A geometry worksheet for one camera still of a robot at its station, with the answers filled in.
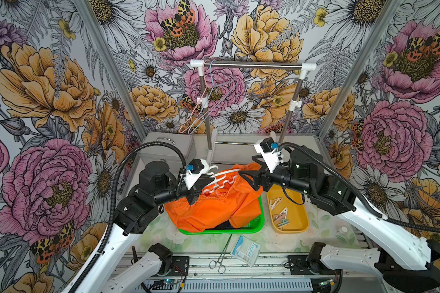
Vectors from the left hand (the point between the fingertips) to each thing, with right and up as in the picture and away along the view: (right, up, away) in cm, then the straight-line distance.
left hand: (209, 182), depth 62 cm
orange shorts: (+8, -7, +9) cm, 14 cm away
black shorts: (+6, -19, +11) cm, 23 cm away
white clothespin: (+28, -16, +27) cm, 42 cm away
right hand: (+13, +5, -2) cm, 13 cm away
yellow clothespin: (+34, -18, +26) cm, 46 cm away
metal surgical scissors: (+4, -37, +12) cm, 39 cm away
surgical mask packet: (+14, -31, +16) cm, 38 cm away
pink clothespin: (+30, -20, +23) cm, 43 cm away
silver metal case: (-24, +9, +34) cm, 43 cm away
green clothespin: (+32, -22, +23) cm, 45 cm away
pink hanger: (-23, +23, +54) cm, 63 cm away
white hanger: (+4, +1, +1) cm, 4 cm away
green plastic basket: (+18, -24, +23) cm, 38 cm away
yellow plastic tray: (+36, -17, +27) cm, 48 cm away
